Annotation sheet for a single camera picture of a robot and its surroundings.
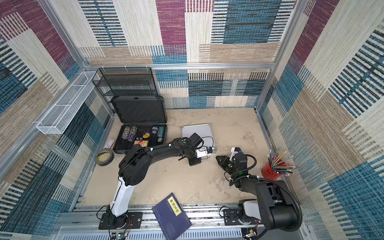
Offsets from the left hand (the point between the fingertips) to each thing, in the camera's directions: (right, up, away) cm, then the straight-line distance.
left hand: (199, 160), depth 94 cm
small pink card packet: (-60, +9, +7) cm, 61 cm away
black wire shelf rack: (-51, +52, +11) cm, 74 cm away
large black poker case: (-38, +25, +9) cm, 47 cm away
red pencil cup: (+42, 0, -12) cm, 44 cm away
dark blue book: (-14, -23, -20) cm, 34 cm away
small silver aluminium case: (+5, +18, +15) cm, 24 cm away
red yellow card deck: (-36, +10, +5) cm, 38 cm away
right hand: (+11, +2, -4) cm, 12 cm away
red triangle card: (-37, +18, +11) cm, 43 cm away
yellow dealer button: (-35, +15, +9) cm, 39 cm away
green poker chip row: (-26, +16, +8) cm, 31 cm away
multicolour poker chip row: (-47, +17, +9) cm, 51 cm away
